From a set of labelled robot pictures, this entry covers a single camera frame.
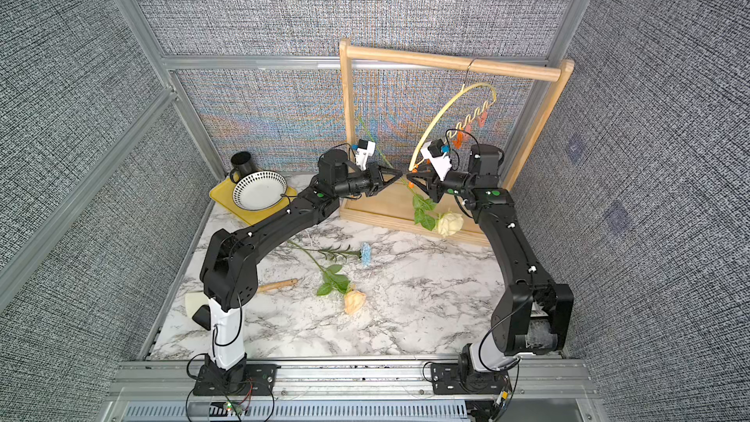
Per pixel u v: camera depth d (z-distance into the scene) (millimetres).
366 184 729
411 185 760
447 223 757
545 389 738
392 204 1099
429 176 689
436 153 641
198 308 836
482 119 895
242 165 1135
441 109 693
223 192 1154
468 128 835
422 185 744
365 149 763
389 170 772
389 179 756
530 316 424
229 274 508
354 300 820
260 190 1135
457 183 667
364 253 917
